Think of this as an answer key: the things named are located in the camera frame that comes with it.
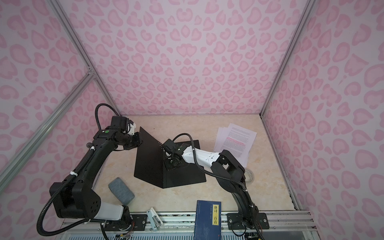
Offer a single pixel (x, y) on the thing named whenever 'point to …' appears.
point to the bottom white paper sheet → (223, 147)
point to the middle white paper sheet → (222, 134)
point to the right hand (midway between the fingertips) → (168, 166)
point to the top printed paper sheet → (238, 141)
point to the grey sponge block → (125, 195)
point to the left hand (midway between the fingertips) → (144, 139)
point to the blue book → (208, 220)
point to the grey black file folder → (150, 165)
